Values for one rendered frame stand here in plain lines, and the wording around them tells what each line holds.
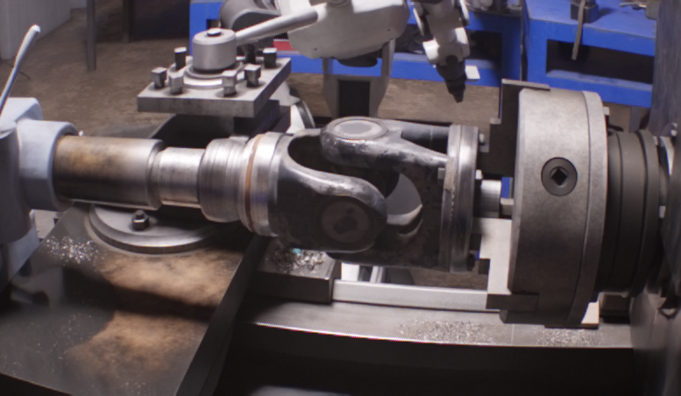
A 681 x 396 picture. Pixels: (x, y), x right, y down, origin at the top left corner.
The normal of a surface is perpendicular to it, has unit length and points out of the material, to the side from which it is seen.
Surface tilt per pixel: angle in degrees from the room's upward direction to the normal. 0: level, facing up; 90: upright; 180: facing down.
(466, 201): 65
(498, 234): 20
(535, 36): 90
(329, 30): 101
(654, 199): 54
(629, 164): 28
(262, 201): 81
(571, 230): 72
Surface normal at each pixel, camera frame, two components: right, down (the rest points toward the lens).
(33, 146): -0.07, -0.41
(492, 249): -0.04, -0.69
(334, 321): 0.01, -0.90
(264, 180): -0.14, -0.04
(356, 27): 0.09, 0.61
